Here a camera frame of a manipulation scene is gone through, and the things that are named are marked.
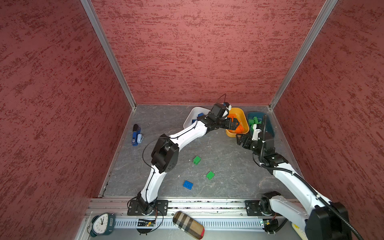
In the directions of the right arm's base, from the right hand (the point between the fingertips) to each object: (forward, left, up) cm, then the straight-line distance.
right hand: (240, 139), depth 84 cm
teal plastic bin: (+15, -27, -12) cm, 34 cm away
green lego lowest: (-15, +18, -14) cm, 27 cm away
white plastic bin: (+29, +27, -9) cm, 40 cm away
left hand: (+9, +4, +3) cm, 10 cm away
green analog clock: (-37, +69, -10) cm, 79 cm away
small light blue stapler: (+10, +63, -11) cm, 65 cm away
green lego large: (-6, +25, -13) cm, 29 cm away
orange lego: (+29, -3, -13) cm, 32 cm away
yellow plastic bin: (+22, -10, -11) cm, 27 cm away
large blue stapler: (+17, +67, -12) cm, 70 cm away
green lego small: (+22, -19, -12) cm, 31 cm away
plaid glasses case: (-38, +31, -11) cm, 50 cm away
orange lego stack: (+16, -6, -13) cm, 21 cm away
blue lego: (-21, +31, -13) cm, 39 cm away
